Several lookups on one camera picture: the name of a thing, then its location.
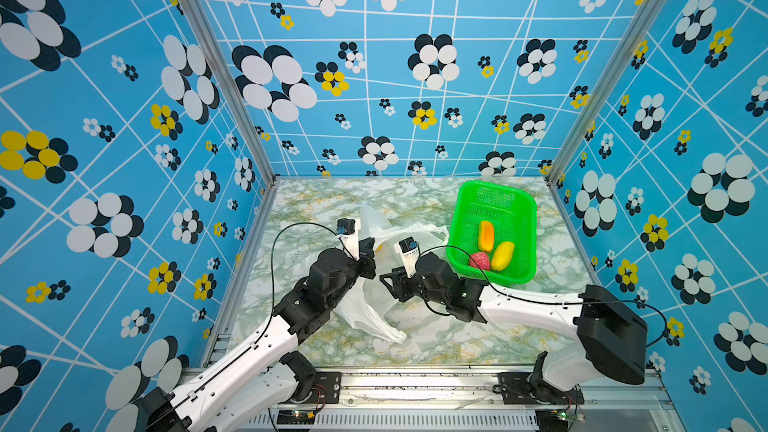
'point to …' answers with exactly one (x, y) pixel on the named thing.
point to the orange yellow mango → (502, 255)
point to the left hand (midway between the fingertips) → (376, 239)
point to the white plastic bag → (367, 305)
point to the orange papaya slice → (486, 236)
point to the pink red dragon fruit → (480, 260)
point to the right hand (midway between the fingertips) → (387, 275)
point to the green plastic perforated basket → (513, 214)
